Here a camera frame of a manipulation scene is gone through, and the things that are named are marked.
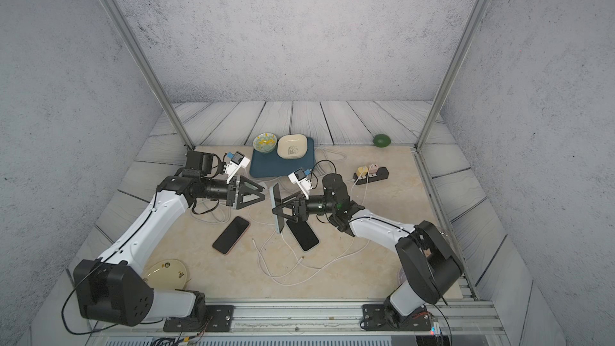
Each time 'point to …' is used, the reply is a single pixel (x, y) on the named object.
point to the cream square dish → (292, 146)
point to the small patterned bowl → (264, 142)
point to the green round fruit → (381, 140)
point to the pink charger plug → (373, 168)
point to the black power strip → (382, 173)
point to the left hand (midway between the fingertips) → (263, 195)
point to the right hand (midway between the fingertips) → (278, 211)
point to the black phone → (303, 234)
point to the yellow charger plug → (362, 169)
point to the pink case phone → (231, 235)
